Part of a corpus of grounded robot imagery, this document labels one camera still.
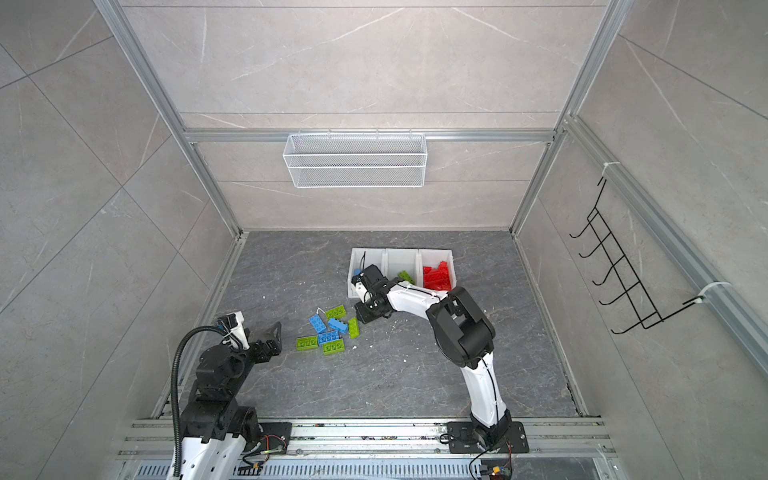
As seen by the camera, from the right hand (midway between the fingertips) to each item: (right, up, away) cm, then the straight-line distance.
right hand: (361, 312), depth 96 cm
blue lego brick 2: (-10, -6, -7) cm, 14 cm away
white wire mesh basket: (-2, +52, +4) cm, 52 cm away
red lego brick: (+22, +12, +2) cm, 25 cm away
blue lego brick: (-14, -3, -4) cm, 15 cm away
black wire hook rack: (+64, +10, -32) cm, 72 cm away
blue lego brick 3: (-7, -3, -5) cm, 9 cm away
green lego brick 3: (-15, -7, -8) cm, 19 cm away
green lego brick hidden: (-2, -4, -5) cm, 7 cm away
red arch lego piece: (+26, +11, +2) cm, 29 cm away
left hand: (-25, +1, -18) cm, 31 cm away
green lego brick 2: (-8, 0, -1) cm, 8 cm away
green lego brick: (+14, +12, +9) cm, 21 cm away
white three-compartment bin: (+10, +17, +10) cm, 22 cm away
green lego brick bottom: (-8, -9, -8) cm, 14 cm away
